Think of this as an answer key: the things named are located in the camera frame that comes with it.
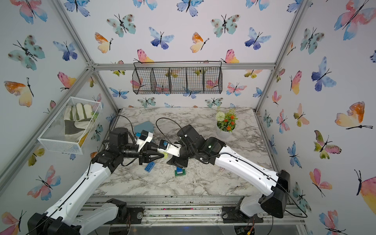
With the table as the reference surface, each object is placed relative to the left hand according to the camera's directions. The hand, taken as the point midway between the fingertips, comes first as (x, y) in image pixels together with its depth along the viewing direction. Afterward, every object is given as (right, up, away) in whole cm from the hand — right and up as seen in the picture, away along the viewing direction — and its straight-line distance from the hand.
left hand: (163, 152), depth 67 cm
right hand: (+3, -1, 0) cm, 4 cm away
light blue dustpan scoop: (-23, +11, +47) cm, 54 cm away
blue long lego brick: (-13, -13, +22) cm, 28 cm away
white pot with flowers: (+34, +13, +26) cm, 45 cm away
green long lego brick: (+8, -16, +18) cm, 25 cm away
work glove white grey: (-47, +15, +10) cm, 50 cm away
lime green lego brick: (+2, -1, -2) cm, 3 cm away
